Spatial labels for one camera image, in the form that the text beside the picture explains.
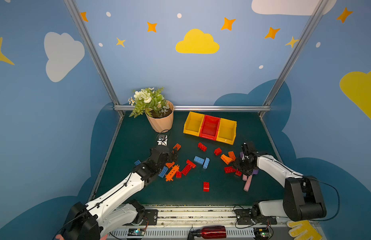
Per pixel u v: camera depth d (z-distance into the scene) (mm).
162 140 675
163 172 883
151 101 890
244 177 861
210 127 1101
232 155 957
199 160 933
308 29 769
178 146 1009
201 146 988
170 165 909
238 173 864
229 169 907
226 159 937
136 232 706
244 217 743
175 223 733
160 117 1015
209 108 1234
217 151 975
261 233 713
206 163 923
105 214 419
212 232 662
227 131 1111
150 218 755
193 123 1132
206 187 839
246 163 686
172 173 883
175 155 733
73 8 688
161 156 597
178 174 871
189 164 907
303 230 703
